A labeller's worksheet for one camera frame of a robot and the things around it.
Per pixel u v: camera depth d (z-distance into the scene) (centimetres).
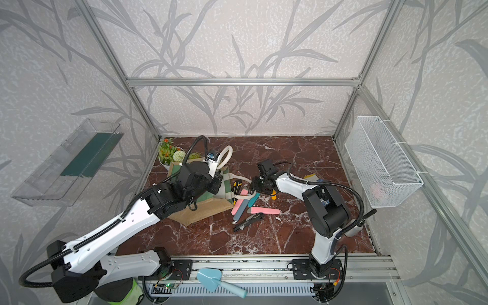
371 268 76
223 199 77
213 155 59
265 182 72
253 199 92
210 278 71
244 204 91
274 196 94
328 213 48
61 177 64
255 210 89
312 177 102
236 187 96
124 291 68
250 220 86
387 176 60
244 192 96
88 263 40
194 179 50
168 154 92
